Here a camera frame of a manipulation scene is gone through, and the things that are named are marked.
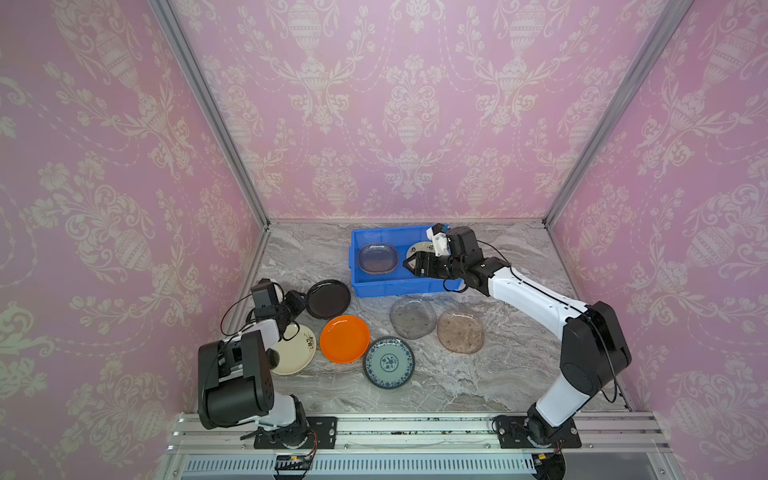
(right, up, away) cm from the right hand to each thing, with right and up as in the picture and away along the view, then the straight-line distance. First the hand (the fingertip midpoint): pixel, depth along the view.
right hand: (414, 263), depth 85 cm
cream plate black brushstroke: (-34, -26, -1) cm, 43 cm away
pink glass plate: (-11, +1, +23) cm, 26 cm away
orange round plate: (-21, -23, +6) cm, 32 cm away
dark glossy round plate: (-28, -12, +12) cm, 33 cm away
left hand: (-34, -11, +8) cm, 36 cm away
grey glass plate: (+1, -18, +9) cm, 20 cm away
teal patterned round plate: (-7, -28, 0) cm, 29 cm away
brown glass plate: (+15, -21, +7) cm, 27 cm away
